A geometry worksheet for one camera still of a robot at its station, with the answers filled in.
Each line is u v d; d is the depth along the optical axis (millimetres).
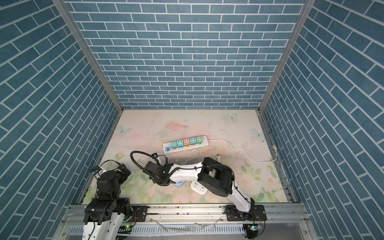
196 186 804
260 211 758
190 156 938
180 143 930
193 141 938
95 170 640
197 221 726
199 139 941
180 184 819
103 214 511
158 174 654
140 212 738
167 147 963
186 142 937
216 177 515
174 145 917
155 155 781
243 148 983
